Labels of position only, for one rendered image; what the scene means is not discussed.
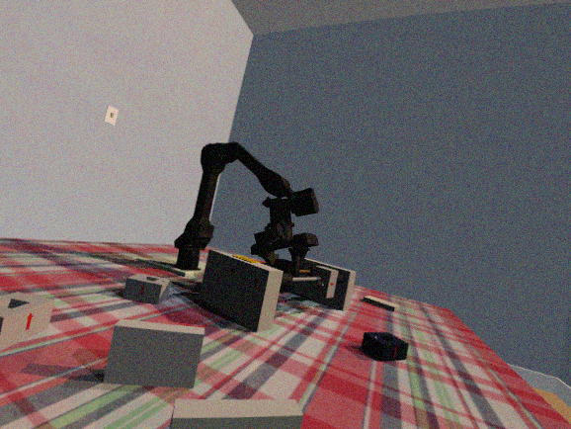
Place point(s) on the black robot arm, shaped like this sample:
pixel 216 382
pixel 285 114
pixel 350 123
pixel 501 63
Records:
pixel 198 231

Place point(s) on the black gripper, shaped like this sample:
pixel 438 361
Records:
pixel 299 243

